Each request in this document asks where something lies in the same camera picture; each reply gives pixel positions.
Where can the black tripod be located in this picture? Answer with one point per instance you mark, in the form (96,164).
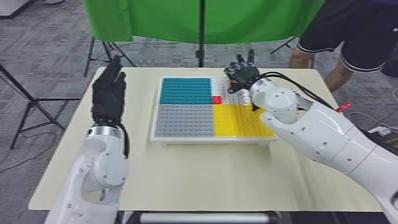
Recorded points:
(106,50)
(28,100)

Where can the black stand pole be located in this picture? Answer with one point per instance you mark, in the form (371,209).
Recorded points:
(201,33)

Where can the white studded square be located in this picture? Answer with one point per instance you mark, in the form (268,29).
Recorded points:
(220,87)

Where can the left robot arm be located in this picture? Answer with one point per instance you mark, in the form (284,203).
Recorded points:
(94,173)

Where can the pale grey bar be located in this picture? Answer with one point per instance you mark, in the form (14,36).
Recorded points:
(204,218)

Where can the yellow studded square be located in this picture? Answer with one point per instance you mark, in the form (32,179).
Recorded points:
(236,123)

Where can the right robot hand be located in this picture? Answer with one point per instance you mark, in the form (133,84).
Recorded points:
(241,76)

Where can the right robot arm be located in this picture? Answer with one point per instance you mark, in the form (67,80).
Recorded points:
(320,133)

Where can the small red block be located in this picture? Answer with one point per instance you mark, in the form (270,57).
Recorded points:
(217,99)

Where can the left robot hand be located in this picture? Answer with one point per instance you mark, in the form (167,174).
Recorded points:
(108,96)

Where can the teal studded square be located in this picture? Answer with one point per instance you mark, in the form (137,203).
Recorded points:
(186,90)

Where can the grey studded square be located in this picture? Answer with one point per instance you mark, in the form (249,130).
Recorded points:
(185,120)

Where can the person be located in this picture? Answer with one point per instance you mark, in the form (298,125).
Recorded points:
(355,30)

